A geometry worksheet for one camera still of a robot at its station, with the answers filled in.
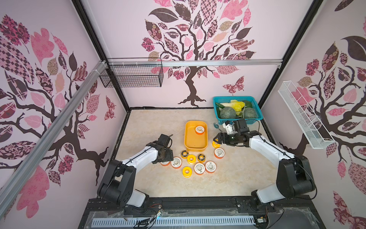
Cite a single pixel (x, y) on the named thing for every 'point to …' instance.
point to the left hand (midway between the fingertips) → (164, 160)
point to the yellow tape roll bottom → (187, 171)
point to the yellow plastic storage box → (196, 136)
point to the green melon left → (228, 112)
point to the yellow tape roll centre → (191, 159)
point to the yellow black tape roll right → (201, 158)
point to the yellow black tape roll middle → (184, 154)
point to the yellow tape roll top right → (216, 145)
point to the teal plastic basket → (238, 103)
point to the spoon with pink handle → (216, 125)
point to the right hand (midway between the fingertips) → (218, 141)
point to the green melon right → (249, 112)
